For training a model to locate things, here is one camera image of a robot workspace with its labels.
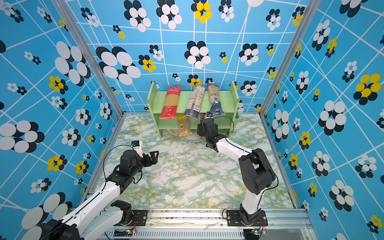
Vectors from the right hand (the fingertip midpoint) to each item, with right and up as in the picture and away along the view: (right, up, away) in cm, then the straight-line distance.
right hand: (206, 125), depth 94 cm
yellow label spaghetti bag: (-14, -1, -2) cm, 14 cm away
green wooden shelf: (+14, +14, -4) cm, 20 cm away
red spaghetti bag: (-21, +10, -12) cm, 26 cm away
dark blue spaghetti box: (-3, +5, -12) cm, 13 cm away
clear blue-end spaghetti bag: (+4, +10, -12) cm, 16 cm away
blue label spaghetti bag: (-8, +9, -12) cm, 17 cm away
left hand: (-31, -16, -10) cm, 36 cm away
